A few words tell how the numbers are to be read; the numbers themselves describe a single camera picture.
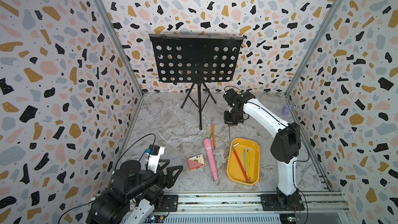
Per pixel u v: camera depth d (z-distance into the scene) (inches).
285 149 20.3
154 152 20.6
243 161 34.5
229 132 39.5
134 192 18.9
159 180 20.4
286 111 42.7
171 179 20.9
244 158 34.8
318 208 28.9
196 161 33.7
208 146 35.7
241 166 33.6
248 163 33.7
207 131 39.5
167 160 25.1
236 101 25.6
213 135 38.6
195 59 29.1
